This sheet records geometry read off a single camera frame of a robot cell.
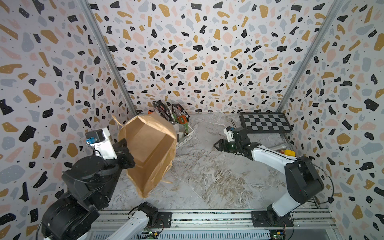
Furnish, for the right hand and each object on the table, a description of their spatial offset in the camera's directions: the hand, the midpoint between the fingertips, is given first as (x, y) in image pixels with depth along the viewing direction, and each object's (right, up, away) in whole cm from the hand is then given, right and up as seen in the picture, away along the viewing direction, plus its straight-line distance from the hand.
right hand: (218, 146), depth 89 cm
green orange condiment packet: (-22, +16, +10) cm, 30 cm away
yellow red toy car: (+44, -4, +3) cm, 44 cm away
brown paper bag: (-36, +5, -11) cm, 38 cm away
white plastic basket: (-19, +5, +13) cm, 24 cm away
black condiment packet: (-36, +24, +6) cm, 43 cm away
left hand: (-35, +7, -38) cm, 52 cm away
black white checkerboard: (+46, +15, +24) cm, 54 cm away
